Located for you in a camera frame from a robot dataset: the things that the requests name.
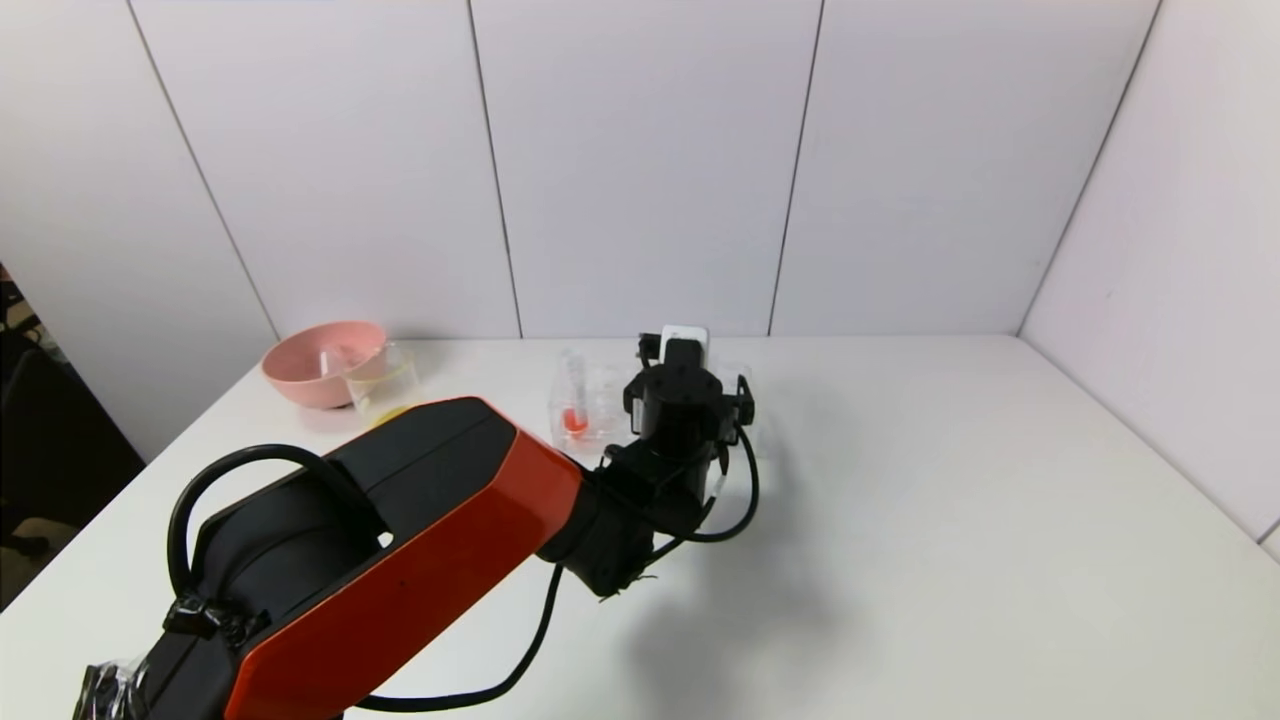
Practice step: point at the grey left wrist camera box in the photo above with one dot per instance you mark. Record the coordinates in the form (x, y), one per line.
(684, 332)

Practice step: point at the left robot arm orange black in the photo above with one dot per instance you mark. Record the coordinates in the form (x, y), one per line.
(400, 540)

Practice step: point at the clear glass beaker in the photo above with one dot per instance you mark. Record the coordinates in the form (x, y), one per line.
(385, 385)

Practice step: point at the black chair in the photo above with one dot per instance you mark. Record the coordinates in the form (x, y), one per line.
(50, 450)

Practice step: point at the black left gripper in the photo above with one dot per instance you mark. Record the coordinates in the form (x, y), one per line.
(680, 405)

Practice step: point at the pink bowl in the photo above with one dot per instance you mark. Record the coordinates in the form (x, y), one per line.
(300, 375)

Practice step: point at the test tube with red pigment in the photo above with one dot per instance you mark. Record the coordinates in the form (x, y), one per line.
(575, 420)

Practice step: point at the test tube with yellow pigment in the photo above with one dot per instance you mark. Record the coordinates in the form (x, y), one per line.
(326, 362)

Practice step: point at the clear acrylic test tube rack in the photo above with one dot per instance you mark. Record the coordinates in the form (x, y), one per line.
(600, 400)

